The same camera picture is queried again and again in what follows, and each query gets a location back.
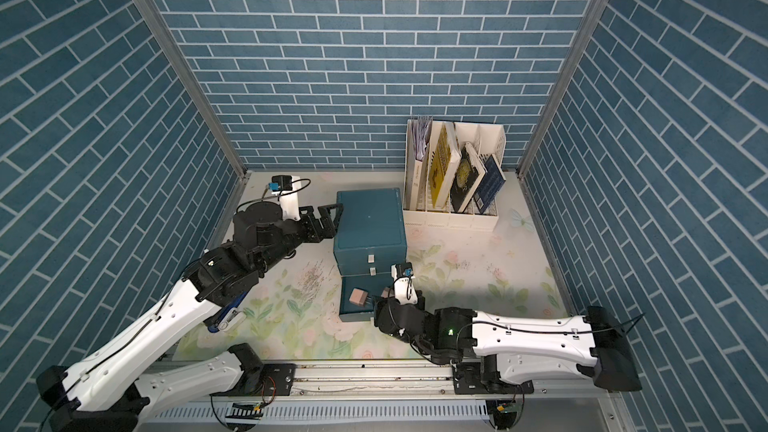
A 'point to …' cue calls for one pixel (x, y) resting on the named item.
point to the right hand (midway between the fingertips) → (383, 302)
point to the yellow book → (444, 163)
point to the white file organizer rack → (485, 139)
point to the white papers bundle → (421, 126)
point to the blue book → (491, 184)
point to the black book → (468, 176)
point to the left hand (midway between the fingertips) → (339, 210)
